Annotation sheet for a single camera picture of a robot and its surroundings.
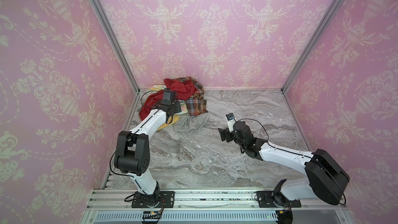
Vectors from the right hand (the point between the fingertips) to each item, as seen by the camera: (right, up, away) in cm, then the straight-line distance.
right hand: (226, 125), depth 87 cm
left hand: (-29, +11, +7) cm, 32 cm away
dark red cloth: (-26, +20, +13) cm, 35 cm away
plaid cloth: (-17, +11, +16) cm, 26 cm away
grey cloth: (-23, 0, +13) cm, 26 cm away
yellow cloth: (-32, +3, +16) cm, 36 cm away
